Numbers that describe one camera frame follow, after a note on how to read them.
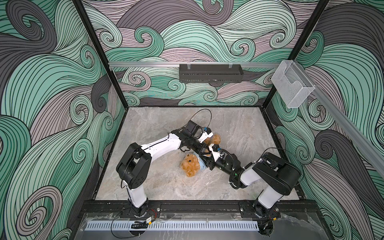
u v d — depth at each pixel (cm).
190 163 79
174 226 70
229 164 67
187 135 68
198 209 74
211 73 95
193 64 94
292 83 78
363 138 54
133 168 46
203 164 81
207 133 76
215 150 73
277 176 46
